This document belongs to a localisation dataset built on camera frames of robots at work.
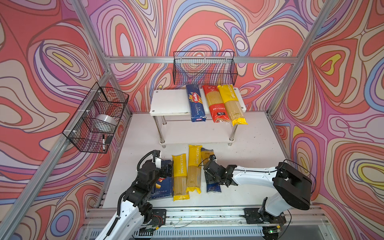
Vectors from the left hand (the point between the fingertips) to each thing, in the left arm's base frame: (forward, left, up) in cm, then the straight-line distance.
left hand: (166, 159), depth 80 cm
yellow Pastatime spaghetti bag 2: (0, -15, -14) cm, 20 cm away
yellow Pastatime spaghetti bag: (-9, -7, -10) cm, 15 cm away
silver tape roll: (+12, +29, +19) cm, 37 cm away
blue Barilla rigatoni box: (-13, +1, -6) cm, 14 cm away
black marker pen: (+3, +29, +13) cm, 32 cm away
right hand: (-5, -26, -14) cm, 30 cm away
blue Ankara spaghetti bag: (-12, -26, -10) cm, 30 cm away
